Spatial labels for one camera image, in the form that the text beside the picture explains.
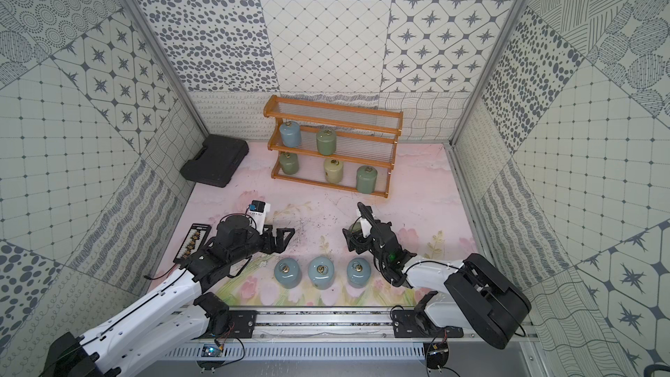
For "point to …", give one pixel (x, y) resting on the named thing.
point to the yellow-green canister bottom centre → (333, 168)
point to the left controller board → (210, 350)
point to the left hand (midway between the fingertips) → (288, 231)
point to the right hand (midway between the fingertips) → (355, 228)
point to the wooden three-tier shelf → (365, 136)
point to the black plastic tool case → (214, 163)
